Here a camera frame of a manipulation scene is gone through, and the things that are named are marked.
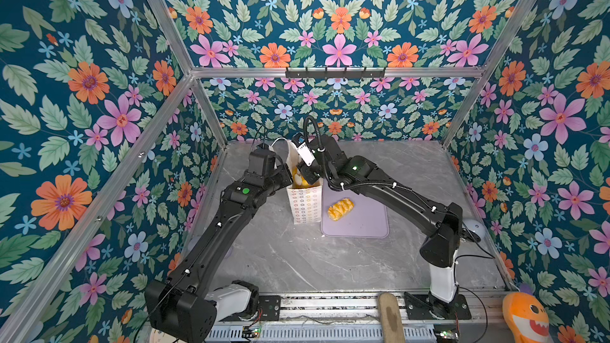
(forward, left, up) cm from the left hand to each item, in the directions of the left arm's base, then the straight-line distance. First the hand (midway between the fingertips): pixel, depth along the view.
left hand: (294, 170), depth 77 cm
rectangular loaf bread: (-10, -2, +9) cm, 14 cm away
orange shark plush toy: (-44, -63, -17) cm, 79 cm away
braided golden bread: (-4, -16, -22) cm, 27 cm away
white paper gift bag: (-7, -3, -9) cm, 12 cm away
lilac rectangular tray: (-5, -20, -25) cm, 32 cm away
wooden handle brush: (-43, -26, -22) cm, 55 cm away
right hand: (+4, -5, +3) cm, 7 cm away
